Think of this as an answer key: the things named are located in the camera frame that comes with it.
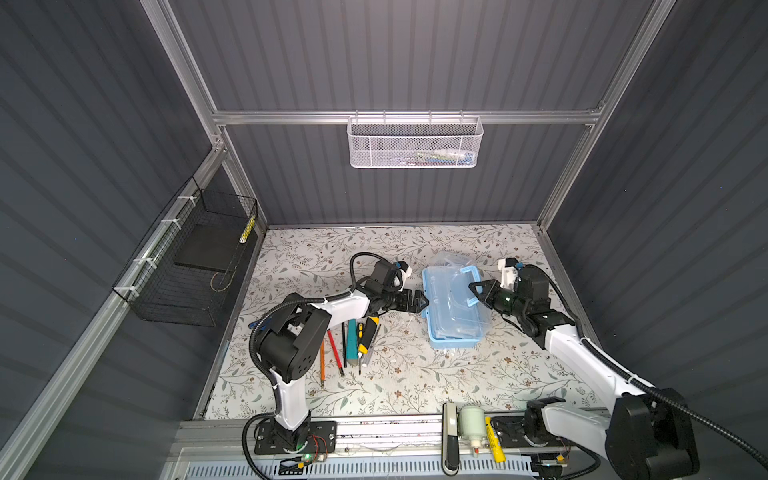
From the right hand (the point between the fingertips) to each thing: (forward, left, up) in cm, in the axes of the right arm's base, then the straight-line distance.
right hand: (473, 287), depth 83 cm
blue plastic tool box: (-9, +6, 0) cm, 11 cm away
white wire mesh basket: (+69, +13, +5) cm, 70 cm away
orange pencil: (-15, +44, -16) cm, 49 cm away
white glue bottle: (-33, +4, -9) cm, 34 cm away
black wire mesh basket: (-2, +75, +14) cm, 76 cm away
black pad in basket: (+6, +70, +13) cm, 72 cm away
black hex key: (-10, +38, -15) cm, 42 cm away
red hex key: (-13, +40, -15) cm, 44 cm away
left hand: (+2, +15, -10) cm, 18 cm away
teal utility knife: (-12, +35, -14) cm, 40 cm away
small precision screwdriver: (-7, +30, -14) cm, 34 cm away
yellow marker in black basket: (+8, +63, +13) cm, 65 cm away
